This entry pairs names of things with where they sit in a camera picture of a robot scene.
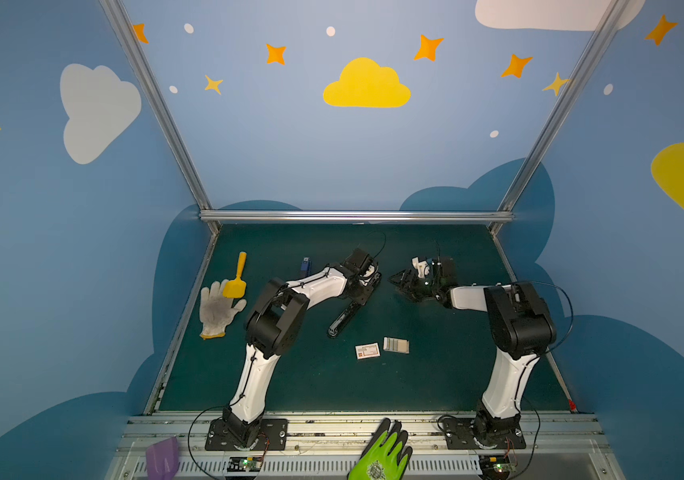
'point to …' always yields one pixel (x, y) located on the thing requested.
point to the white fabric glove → (216, 310)
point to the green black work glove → (386, 455)
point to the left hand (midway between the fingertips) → (367, 292)
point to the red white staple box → (367, 351)
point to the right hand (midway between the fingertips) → (393, 280)
